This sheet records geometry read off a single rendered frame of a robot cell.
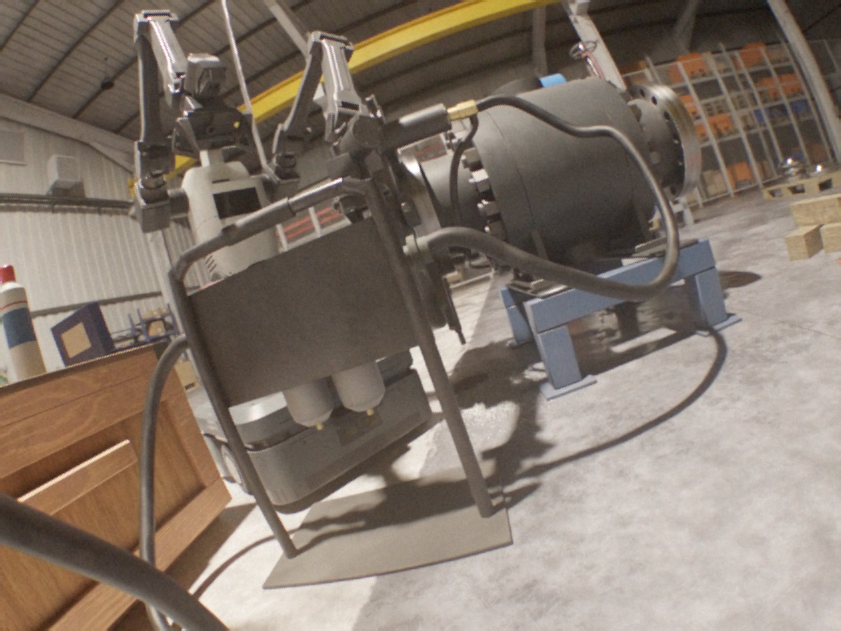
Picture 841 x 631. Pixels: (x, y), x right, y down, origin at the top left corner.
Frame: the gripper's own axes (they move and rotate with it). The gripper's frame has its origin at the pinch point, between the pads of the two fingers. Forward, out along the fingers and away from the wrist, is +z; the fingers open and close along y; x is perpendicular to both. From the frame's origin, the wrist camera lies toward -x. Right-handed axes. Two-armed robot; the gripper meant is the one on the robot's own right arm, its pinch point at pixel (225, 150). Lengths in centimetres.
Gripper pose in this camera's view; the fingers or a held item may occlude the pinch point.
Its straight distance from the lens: 73.1
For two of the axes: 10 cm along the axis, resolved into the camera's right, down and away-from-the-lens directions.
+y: 6.8, -2.9, 6.7
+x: -4.0, 6.2, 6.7
